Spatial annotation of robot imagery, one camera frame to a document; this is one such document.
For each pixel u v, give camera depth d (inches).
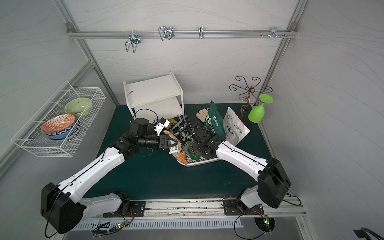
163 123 26.7
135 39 30.9
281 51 34.8
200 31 28.4
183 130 34.2
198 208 29.5
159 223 27.7
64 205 14.7
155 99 30.2
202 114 45.2
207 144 23.1
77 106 28.8
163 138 25.0
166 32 30.0
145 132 24.3
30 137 22.2
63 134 22.6
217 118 29.9
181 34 30.6
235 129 31.6
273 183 16.4
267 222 28.2
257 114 33.5
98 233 26.9
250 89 33.8
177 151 26.6
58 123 25.0
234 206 29.0
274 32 30.1
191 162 31.6
